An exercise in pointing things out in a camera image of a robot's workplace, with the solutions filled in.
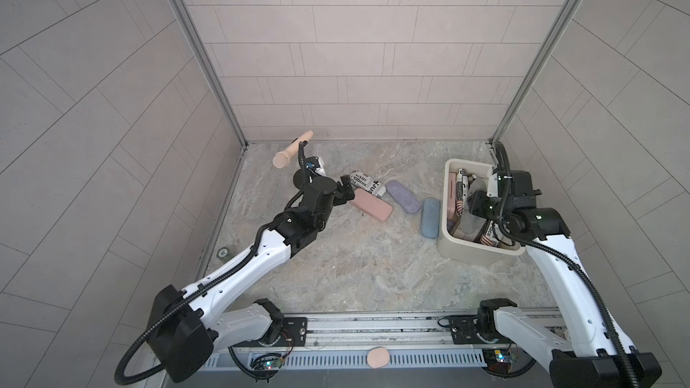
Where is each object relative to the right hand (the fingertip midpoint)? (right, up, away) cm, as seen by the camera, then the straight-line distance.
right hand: (469, 196), depth 76 cm
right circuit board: (+4, -41, -8) cm, 42 cm away
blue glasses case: (-7, -9, +15) cm, 19 cm away
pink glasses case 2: (-27, -6, +20) cm, 34 cm away
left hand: (-36, +6, +1) cm, 37 cm away
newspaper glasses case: (0, +1, +6) cm, 7 cm away
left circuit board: (-54, -39, -12) cm, 67 cm away
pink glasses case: (-2, -1, +8) cm, 9 cm away
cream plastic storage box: (-6, -13, -5) cm, 15 cm away
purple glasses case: (-15, -3, +20) cm, 25 cm away
